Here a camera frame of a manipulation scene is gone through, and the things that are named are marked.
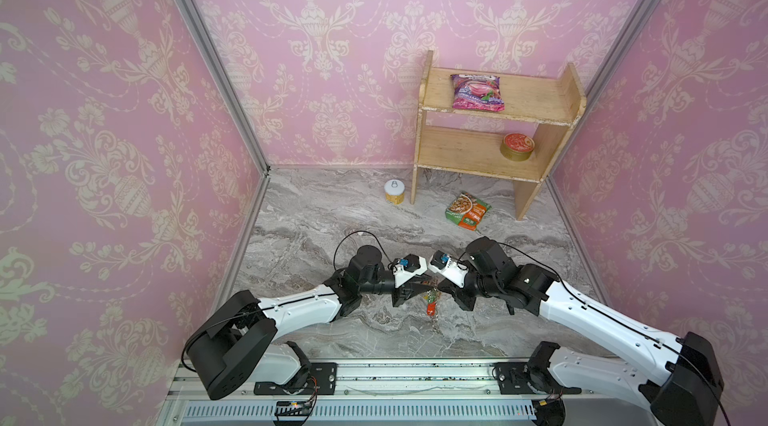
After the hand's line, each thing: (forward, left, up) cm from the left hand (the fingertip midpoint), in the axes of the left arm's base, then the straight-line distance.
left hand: (429, 285), depth 75 cm
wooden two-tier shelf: (+59, -32, +4) cm, 68 cm away
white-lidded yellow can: (+39, +9, -10) cm, 41 cm away
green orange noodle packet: (+33, -17, -13) cm, 39 cm away
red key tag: (-1, -2, -15) cm, 15 cm away
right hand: (+1, -3, -2) cm, 4 cm away
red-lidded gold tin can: (+40, -28, +11) cm, 51 cm away
